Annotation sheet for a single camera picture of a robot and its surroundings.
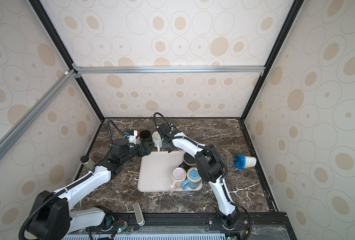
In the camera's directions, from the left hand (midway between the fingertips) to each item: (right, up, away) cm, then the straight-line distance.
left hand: (153, 142), depth 81 cm
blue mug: (+22, -19, -3) cm, 29 cm away
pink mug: (+14, -17, -3) cm, 23 cm away
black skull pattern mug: (+19, -10, +3) cm, 22 cm away
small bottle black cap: (-41, -10, +7) cm, 42 cm away
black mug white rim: (-8, +3, +15) cm, 17 cm away
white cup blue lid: (+52, -12, +9) cm, 54 cm away
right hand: (+8, -1, +17) cm, 19 cm away
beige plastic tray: (0, -17, +11) cm, 21 cm away
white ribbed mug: (-1, +1, +18) cm, 18 cm away
